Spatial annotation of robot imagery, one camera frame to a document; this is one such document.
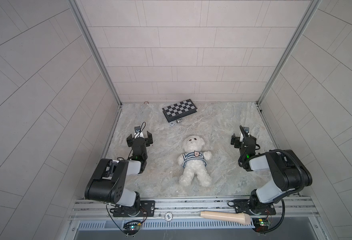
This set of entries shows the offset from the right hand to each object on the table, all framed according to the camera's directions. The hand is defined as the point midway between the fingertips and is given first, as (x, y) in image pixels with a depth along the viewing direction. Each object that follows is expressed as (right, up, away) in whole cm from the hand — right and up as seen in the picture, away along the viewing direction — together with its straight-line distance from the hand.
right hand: (240, 133), depth 94 cm
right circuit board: (-1, -39, -26) cm, 47 cm away
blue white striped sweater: (-31, -10, -13) cm, 35 cm away
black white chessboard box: (-39, +15, +14) cm, 44 cm away
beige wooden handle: (-10, -35, -27) cm, 45 cm away
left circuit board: (-59, -38, -29) cm, 76 cm away
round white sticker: (-43, -36, -25) cm, 61 cm away
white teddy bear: (-31, -13, -15) cm, 37 cm away
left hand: (-61, +3, -4) cm, 61 cm away
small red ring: (-67, +23, +26) cm, 75 cm away
